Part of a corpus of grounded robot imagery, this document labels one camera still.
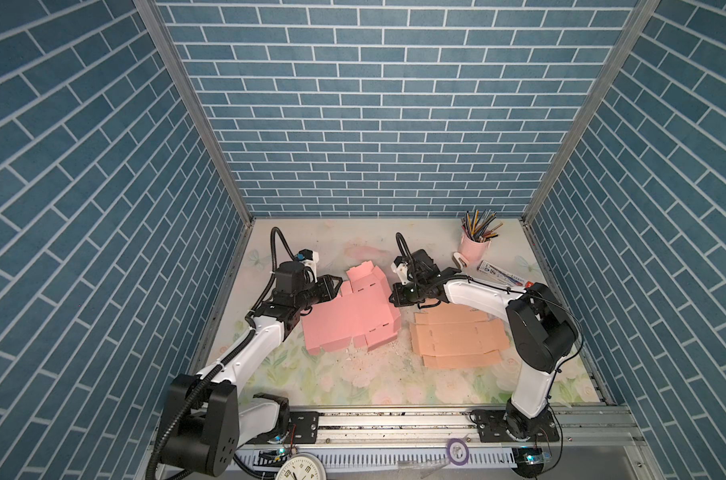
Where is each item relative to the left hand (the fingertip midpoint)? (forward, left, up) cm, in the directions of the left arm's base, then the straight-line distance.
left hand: (340, 280), depth 84 cm
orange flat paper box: (-10, -34, -17) cm, 39 cm away
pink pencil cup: (+19, -46, -10) cm, 51 cm away
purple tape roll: (-40, -27, -15) cm, 51 cm away
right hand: (0, -14, -9) cm, 16 cm away
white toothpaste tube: (+10, -55, -13) cm, 57 cm away
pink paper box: (-3, -7, -12) cm, 14 cm away
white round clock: (-42, +7, -11) cm, 44 cm away
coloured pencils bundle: (+23, -48, -2) cm, 53 cm away
